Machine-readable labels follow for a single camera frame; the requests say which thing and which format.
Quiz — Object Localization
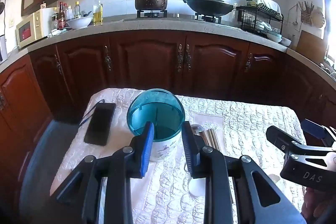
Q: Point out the tan chopstick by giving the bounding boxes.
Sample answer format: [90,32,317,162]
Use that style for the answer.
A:
[204,130,215,148]

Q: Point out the brown wooden chopstick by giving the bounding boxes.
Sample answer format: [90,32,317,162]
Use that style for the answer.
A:
[210,128,221,151]

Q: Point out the white ceramic spoon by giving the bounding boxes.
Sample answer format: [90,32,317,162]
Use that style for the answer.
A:
[188,178,206,197]

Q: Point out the floral utensil holder blue rim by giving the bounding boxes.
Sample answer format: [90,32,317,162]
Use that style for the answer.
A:
[126,89,185,162]

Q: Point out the metal spoon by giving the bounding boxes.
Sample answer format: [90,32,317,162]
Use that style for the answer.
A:
[191,124,205,135]

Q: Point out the right hand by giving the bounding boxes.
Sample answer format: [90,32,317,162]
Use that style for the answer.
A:
[301,188,335,220]

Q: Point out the black smartphone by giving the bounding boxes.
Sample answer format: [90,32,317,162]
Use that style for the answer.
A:
[84,102,116,146]

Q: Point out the white quilted table cloth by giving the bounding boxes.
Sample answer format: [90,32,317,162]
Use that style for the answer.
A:
[51,88,305,223]

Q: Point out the wooden cutting board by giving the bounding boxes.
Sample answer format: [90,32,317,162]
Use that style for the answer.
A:
[295,31,327,64]

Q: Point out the black dish rack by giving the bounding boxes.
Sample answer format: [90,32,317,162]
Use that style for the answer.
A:
[235,3,284,37]

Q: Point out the white mixing bowl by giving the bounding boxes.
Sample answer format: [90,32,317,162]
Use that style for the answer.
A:
[67,16,93,30]

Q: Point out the yellow oil bottle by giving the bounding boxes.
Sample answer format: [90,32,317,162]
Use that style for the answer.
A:
[93,0,103,26]

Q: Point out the black wok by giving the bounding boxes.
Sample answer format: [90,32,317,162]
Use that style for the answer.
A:
[183,0,234,17]

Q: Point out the dark sauce bottle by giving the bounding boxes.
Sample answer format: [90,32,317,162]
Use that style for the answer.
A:
[57,2,66,30]

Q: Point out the cream microwave oven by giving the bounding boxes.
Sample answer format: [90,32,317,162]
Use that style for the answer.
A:
[16,7,56,48]

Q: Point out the chopstick holder on wall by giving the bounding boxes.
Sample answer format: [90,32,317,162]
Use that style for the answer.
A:
[298,1,314,26]

